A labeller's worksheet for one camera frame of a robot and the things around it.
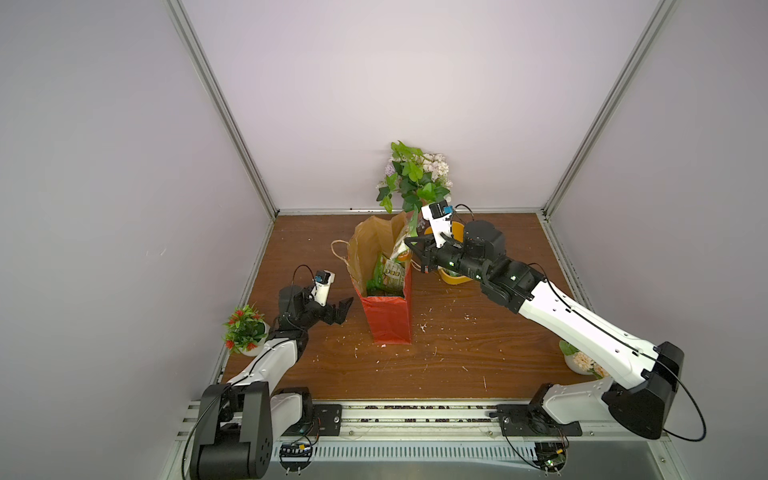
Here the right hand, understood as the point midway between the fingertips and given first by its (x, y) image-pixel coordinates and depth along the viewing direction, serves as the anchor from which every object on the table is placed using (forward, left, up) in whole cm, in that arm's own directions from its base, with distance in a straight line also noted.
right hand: (412, 229), depth 66 cm
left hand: (-1, +22, -28) cm, 35 cm away
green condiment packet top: (+4, +10, -32) cm, 34 cm away
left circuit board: (-40, +29, -40) cm, 64 cm away
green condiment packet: (+12, +6, -34) cm, 36 cm away
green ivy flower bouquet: (+27, -3, -7) cm, 28 cm away
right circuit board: (-38, -34, -39) cm, 64 cm away
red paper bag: (-11, +6, -23) cm, 26 cm away
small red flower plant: (-14, +46, -27) cm, 55 cm away
